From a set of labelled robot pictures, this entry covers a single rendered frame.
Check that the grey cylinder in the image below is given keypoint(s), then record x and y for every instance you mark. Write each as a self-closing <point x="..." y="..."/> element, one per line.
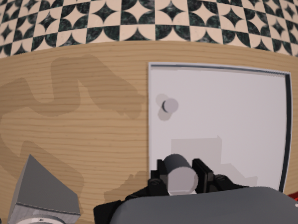
<point x="182" y="179"/>
<point x="170" y="105"/>

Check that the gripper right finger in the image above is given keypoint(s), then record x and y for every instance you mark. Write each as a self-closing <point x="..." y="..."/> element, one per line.
<point x="209" y="182"/>

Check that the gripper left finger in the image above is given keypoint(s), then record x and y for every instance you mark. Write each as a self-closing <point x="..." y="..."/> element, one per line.
<point x="157" y="185"/>

